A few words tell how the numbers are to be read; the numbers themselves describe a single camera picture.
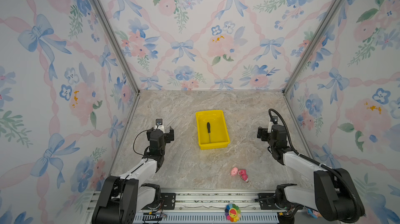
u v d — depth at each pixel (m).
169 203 0.74
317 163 0.49
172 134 0.83
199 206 0.73
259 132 0.84
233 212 0.70
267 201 0.73
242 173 0.80
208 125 1.00
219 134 0.96
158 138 0.66
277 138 0.69
